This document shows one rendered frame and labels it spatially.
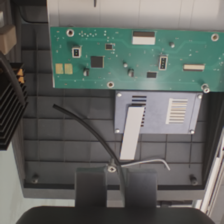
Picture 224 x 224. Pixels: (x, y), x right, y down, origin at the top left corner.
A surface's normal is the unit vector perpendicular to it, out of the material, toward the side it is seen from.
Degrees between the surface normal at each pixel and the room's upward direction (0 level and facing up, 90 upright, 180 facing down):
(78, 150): 90
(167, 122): 90
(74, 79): 90
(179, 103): 90
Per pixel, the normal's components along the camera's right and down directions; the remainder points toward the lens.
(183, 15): 0.01, 0.55
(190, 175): 0.02, 0.16
